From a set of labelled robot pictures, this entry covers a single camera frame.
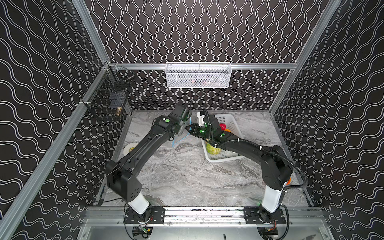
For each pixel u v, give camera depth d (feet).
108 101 3.12
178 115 1.94
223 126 3.45
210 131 2.21
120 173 1.37
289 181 2.21
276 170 1.60
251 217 2.40
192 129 2.48
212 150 2.97
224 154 3.12
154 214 2.45
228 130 3.40
